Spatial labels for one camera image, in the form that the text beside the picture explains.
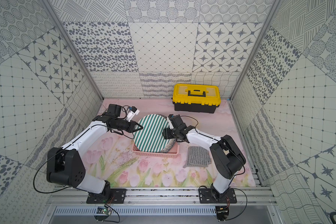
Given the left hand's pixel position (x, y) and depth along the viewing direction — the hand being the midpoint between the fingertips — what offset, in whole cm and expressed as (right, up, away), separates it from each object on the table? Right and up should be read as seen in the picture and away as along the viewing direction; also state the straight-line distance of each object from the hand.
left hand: (139, 124), depth 84 cm
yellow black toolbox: (+37, +18, +15) cm, 44 cm away
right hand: (+17, -7, +6) cm, 19 cm away
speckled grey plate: (+20, -13, +7) cm, 25 cm away
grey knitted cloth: (+37, -21, +4) cm, 42 cm away
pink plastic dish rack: (+20, -18, +6) cm, 28 cm away
